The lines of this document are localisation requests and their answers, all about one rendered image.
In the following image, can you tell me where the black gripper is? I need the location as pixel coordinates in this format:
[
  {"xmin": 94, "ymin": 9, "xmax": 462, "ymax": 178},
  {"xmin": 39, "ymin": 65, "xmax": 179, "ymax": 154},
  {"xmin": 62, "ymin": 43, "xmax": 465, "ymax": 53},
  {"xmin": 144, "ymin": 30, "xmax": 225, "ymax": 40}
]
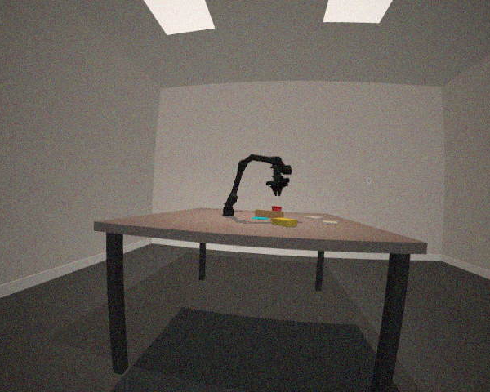
[{"xmin": 266, "ymin": 174, "xmax": 288, "ymax": 196}]

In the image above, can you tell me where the orange long bar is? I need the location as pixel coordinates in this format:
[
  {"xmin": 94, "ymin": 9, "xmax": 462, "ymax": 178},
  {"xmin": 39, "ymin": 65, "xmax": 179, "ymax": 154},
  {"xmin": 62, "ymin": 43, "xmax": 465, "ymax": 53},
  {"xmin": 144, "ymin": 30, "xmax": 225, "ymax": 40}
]
[{"xmin": 255, "ymin": 209, "xmax": 284, "ymax": 218}]

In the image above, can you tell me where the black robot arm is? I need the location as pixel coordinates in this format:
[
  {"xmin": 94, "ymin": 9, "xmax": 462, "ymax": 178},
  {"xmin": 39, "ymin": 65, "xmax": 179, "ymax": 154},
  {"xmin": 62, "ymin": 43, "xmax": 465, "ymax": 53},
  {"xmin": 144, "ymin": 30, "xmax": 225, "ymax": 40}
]
[{"xmin": 222, "ymin": 154, "xmax": 292, "ymax": 216}]

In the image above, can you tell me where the yellow flat rectangular block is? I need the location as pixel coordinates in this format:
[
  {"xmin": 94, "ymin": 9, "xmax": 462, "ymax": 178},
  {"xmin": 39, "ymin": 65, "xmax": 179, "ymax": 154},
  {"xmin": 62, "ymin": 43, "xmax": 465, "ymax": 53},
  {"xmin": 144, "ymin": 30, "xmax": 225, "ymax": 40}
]
[{"xmin": 272, "ymin": 218, "xmax": 297, "ymax": 227}]

